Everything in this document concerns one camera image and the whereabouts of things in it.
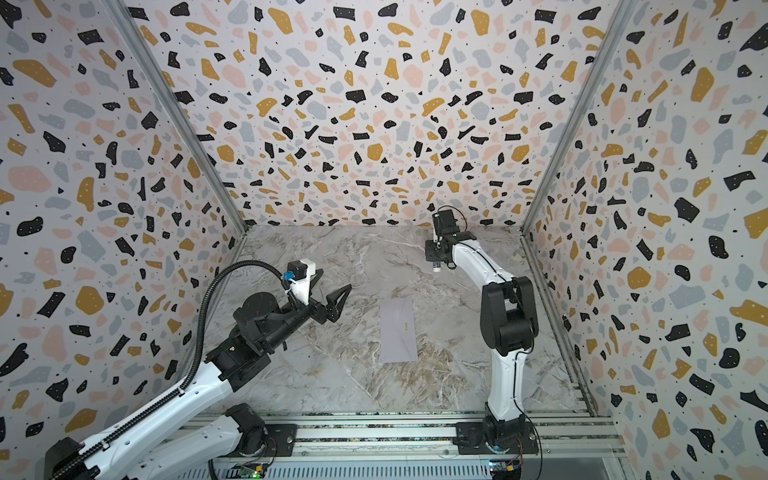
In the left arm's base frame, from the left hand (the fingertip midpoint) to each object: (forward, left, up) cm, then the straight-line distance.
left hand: (334, 275), depth 68 cm
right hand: (+25, -26, -18) cm, 40 cm away
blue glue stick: (+20, -28, -24) cm, 41 cm away
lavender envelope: (-1, -14, -32) cm, 35 cm away
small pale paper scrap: (+31, -61, -33) cm, 76 cm away
